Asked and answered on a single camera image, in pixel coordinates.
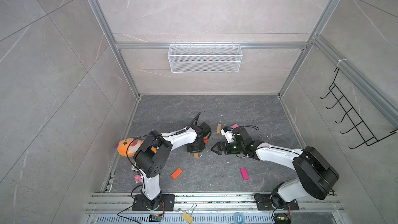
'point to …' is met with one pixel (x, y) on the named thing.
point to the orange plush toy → (122, 146)
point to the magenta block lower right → (244, 173)
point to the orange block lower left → (176, 173)
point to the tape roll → (239, 219)
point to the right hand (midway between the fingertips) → (218, 149)
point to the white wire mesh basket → (204, 58)
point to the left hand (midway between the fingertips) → (200, 148)
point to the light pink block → (235, 126)
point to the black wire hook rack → (368, 138)
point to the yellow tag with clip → (188, 217)
